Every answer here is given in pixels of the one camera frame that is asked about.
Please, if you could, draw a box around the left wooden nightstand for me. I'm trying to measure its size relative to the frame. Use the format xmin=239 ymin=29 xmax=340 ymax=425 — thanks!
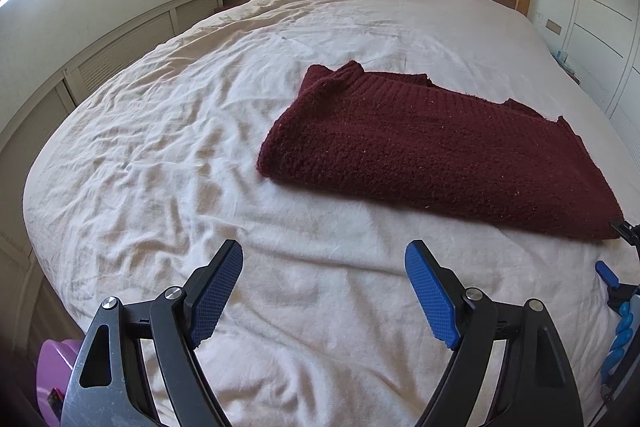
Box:
xmin=214 ymin=0 xmax=252 ymax=14

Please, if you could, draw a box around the blue gloved hand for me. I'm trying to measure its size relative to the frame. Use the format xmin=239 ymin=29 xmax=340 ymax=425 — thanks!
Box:
xmin=601 ymin=296 xmax=639 ymax=384

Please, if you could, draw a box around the right wall switch plate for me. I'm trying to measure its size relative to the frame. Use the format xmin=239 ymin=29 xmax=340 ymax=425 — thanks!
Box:
xmin=546 ymin=18 xmax=562 ymax=35

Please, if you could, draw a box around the wooden nightstand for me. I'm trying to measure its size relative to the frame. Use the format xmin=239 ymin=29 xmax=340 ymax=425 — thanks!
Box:
xmin=214 ymin=0 xmax=252 ymax=14
xmin=552 ymin=50 xmax=580 ymax=84

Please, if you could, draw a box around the dark red knitted sweater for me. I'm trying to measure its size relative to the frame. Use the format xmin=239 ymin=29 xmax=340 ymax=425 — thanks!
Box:
xmin=257 ymin=62 xmax=623 ymax=241

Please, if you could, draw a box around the pink bed sheet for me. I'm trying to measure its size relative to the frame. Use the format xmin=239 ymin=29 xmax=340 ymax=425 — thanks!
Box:
xmin=23 ymin=0 xmax=639 ymax=426

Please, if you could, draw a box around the white louvered low cabinet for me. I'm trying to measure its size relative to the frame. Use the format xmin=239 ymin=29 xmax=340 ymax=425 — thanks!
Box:
xmin=1 ymin=0 xmax=233 ymax=352

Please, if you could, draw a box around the white wardrobe with sliding doors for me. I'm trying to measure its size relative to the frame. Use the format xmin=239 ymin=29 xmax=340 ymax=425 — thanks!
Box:
xmin=562 ymin=0 xmax=639 ymax=162

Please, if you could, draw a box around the purple plastic stool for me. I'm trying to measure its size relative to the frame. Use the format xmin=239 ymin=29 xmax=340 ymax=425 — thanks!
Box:
xmin=36 ymin=339 xmax=81 ymax=426

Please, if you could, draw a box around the right wooden nightstand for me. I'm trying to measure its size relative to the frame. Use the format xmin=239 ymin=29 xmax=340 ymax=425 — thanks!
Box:
xmin=552 ymin=50 xmax=580 ymax=84

